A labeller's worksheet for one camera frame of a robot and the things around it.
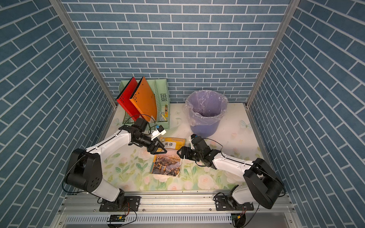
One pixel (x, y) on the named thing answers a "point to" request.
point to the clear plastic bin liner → (205, 107)
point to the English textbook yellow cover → (168, 164)
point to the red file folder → (123, 99)
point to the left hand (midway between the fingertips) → (166, 149)
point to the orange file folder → (144, 99)
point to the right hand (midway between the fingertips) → (181, 154)
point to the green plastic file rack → (161, 90)
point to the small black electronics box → (117, 218)
